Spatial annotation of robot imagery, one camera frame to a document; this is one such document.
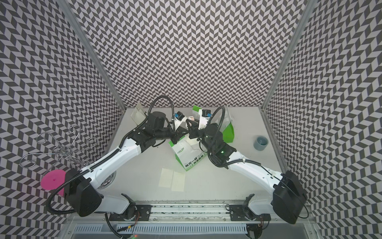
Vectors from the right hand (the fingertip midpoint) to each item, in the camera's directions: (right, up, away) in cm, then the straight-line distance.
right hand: (189, 122), depth 72 cm
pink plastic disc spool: (-49, -21, -18) cm, 56 cm away
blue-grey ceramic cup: (+44, -13, +20) cm, 50 cm away
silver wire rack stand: (-61, -12, -8) cm, 63 cm away
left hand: (-1, -5, +3) cm, 6 cm away
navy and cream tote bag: (-31, +4, +14) cm, 34 cm away
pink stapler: (+1, +2, -3) cm, 4 cm away
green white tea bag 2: (+4, +8, +14) cm, 17 cm away
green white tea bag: (-1, -15, +5) cm, 16 cm away
